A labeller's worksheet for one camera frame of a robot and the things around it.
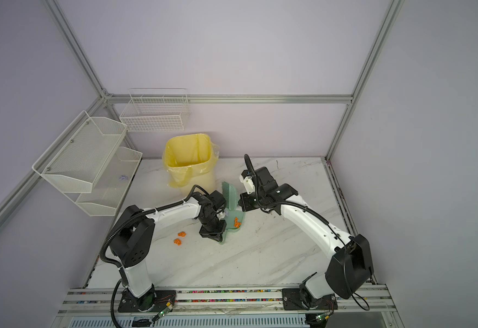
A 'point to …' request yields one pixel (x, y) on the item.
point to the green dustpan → (233, 217)
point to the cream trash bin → (207, 181)
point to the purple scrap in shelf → (123, 178)
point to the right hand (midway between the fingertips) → (238, 201)
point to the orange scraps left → (179, 241)
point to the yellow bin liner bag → (186, 156)
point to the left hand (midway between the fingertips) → (220, 240)
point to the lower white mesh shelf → (111, 185)
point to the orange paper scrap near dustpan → (236, 223)
